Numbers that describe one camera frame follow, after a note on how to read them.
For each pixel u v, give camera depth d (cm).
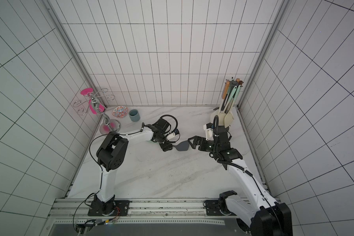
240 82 77
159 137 79
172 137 88
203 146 69
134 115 106
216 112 98
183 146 94
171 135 88
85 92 90
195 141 69
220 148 60
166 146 87
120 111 114
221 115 93
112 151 54
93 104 85
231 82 77
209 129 71
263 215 38
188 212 73
